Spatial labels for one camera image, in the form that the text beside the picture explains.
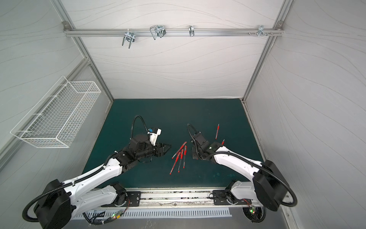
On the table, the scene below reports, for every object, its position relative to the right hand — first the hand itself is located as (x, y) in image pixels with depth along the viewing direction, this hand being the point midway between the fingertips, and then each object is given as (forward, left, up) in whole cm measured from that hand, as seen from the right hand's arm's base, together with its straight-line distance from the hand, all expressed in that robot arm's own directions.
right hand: (195, 150), depth 85 cm
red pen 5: (-1, +6, -5) cm, 8 cm away
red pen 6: (+2, +11, -5) cm, 12 cm away
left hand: (-3, +16, +9) cm, 18 cm away
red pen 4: (-1, +8, -5) cm, 10 cm away
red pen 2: (+9, -19, -6) cm, 22 cm away
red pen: (+21, -17, -6) cm, 27 cm away
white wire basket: (+1, +69, +27) cm, 74 cm away
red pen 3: (-12, +14, -5) cm, 19 cm away
